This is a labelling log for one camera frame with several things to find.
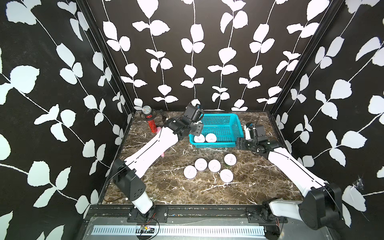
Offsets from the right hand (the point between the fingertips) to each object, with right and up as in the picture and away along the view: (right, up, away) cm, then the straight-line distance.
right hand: (239, 138), depth 85 cm
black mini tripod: (-51, +14, +3) cm, 53 cm away
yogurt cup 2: (-16, 0, +10) cm, 19 cm away
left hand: (-25, +9, -7) cm, 28 cm away
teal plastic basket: (-2, +6, +25) cm, 26 cm away
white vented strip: (-34, -43, -15) cm, 56 cm away
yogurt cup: (-22, -1, +10) cm, 24 cm away
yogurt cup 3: (-5, -12, +3) cm, 14 cm away
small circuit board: (-49, -42, -15) cm, 67 cm away
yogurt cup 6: (-8, -20, -4) cm, 22 cm away
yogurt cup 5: (-15, -16, 0) cm, 22 cm away
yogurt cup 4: (-23, -15, +1) cm, 27 cm away
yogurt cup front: (-29, -18, -3) cm, 34 cm away
